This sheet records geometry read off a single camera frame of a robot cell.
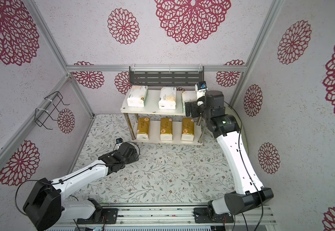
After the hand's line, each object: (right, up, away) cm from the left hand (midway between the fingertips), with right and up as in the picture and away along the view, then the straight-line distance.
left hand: (130, 155), depth 87 cm
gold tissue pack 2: (+22, +13, +5) cm, 26 cm away
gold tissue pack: (+36, +16, +8) cm, 40 cm away
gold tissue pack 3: (+7, +16, +8) cm, 19 cm away
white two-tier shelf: (+16, +26, +34) cm, 46 cm away
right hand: (+36, +30, -19) cm, 50 cm away
